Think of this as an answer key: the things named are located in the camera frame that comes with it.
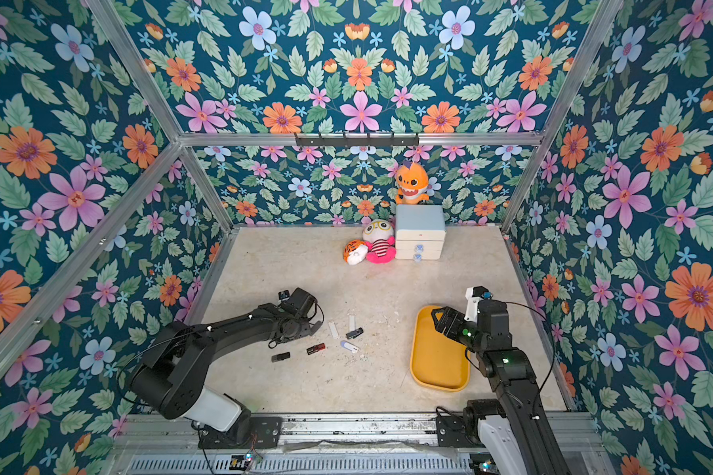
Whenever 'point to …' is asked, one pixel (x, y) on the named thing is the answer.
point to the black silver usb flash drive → (355, 333)
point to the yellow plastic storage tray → (438, 361)
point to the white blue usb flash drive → (350, 346)
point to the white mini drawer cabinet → (420, 232)
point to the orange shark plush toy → (412, 183)
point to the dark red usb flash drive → (315, 348)
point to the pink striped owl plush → (379, 237)
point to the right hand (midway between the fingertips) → (442, 313)
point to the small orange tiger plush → (355, 251)
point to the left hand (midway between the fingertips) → (304, 331)
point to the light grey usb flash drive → (352, 323)
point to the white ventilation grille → (308, 464)
